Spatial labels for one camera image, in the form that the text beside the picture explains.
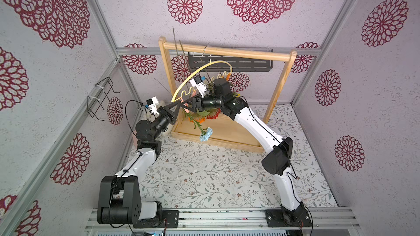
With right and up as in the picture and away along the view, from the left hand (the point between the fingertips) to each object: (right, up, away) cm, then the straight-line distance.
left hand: (180, 101), depth 71 cm
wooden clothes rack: (+23, -15, +28) cm, 40 cm away
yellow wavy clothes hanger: (+18, +15, +12) cm, 26 cm away
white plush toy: (-15, -18, +31) cm, 39 cm away
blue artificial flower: (+11, -14, 0) cm, 17 cm away
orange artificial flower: (+8, -8, +14) cm, 18 cm away
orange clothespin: (+23, +16, +20) cm, 35 cm away
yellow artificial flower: (+34, +10, +48) cm, 60 cm away
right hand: (+1, 0, 0) cm, 1 cm away
